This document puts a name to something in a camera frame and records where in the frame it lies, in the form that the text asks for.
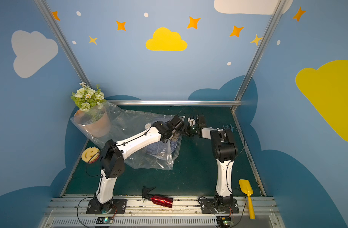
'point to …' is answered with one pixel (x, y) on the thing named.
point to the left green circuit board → (104, 220)
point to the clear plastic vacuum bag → (125, 123)
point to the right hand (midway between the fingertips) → (181, 129)
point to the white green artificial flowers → (85, 98)
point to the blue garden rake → (230, 127)
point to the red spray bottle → (159, 200)
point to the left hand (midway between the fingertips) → (175, 133)
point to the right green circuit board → (224, 221)
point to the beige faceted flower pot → (96, 121)
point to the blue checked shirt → (160, 147)
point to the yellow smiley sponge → (90, 155)
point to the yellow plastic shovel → (246, 185)
